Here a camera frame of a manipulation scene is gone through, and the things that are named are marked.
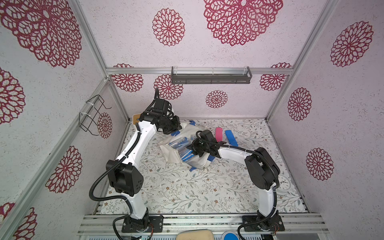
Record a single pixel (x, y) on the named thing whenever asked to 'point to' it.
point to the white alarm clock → (284, 185)
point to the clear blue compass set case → (181, 145)
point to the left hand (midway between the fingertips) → (181, 128)
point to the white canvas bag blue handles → (170, 154)
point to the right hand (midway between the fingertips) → (184, 145)
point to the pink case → (219, 134)
